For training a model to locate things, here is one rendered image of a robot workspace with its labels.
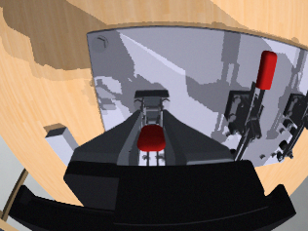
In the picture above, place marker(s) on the black toggle clamp with red handle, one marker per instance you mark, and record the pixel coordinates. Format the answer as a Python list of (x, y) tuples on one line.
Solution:
[(244, 108), (297, 110)]

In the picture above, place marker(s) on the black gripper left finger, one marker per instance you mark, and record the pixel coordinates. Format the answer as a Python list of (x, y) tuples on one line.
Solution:
[(114, 145)]

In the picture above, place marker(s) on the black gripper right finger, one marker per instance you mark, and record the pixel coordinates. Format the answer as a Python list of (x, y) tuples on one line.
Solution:
[(190, 146)]

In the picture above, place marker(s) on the grey fixture plate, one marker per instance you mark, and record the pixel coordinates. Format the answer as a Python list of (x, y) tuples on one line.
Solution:
[(199, 66)]

